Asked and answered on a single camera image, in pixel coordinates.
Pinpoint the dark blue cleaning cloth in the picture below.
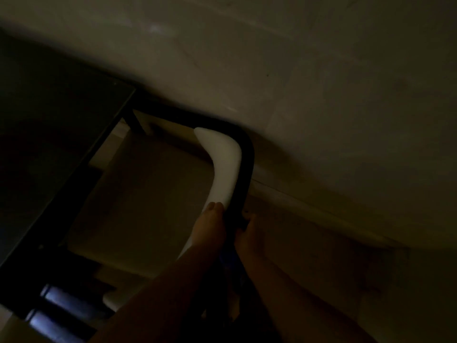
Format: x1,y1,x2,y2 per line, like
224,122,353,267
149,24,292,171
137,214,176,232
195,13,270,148
205,210,258,325

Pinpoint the person's left hand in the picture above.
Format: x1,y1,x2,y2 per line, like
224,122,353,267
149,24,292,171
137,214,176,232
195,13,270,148
191,202,228,254

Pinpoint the person's right forearm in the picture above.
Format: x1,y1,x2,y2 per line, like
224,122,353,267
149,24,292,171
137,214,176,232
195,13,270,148
242,252,379,343

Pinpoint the white chair with black frame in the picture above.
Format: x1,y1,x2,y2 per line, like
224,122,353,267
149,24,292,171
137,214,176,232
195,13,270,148
68,100,256,315

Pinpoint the dark glossy table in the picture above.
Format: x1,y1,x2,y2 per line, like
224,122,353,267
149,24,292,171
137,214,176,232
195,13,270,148
0,28,138,343

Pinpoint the person's left forearm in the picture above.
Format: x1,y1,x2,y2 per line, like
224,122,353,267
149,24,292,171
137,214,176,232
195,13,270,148
89,242,229,343

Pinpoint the person's right hand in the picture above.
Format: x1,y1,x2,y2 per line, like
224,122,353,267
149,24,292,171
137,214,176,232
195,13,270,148
234,212,267,261

